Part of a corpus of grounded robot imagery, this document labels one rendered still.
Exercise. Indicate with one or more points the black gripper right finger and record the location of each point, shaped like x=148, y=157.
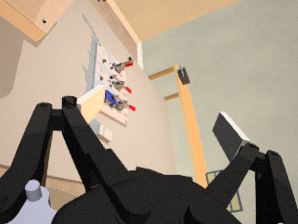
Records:
x=275, y=202

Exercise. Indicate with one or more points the blue rectangular plate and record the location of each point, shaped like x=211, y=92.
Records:
x=108, y=97

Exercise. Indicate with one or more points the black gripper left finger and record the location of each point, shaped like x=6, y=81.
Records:
x=23, y=200

